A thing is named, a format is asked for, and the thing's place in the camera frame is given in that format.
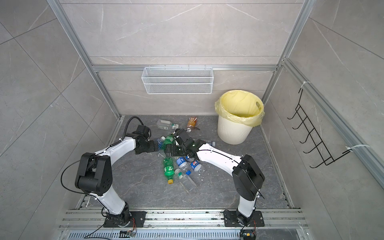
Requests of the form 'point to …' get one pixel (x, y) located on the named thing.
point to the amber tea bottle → (192, 122)
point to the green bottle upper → (169, 140)
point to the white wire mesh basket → (176, 80)
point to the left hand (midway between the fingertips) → (151, 145)
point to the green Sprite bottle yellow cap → (168, 164)
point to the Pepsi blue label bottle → (195, 165)
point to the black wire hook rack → (326, 156)
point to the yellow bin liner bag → (241, 106)
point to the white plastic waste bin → (231, 133)
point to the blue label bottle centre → (183, 165)
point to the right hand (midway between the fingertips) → (171, 149)
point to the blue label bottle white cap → (160, 140)
